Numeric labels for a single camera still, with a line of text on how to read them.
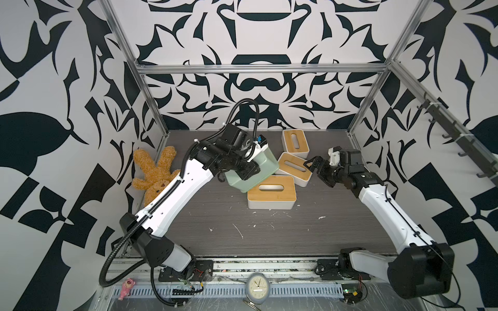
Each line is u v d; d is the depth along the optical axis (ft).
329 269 2.44
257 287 2.21
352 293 2.33
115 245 1.18
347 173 2.02
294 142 3.72
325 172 2.34
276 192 2.84
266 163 2.21
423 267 1.28
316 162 2.39
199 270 2.40
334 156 2.44
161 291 2.31
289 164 3.33
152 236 1.30
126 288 2.25
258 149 2.04
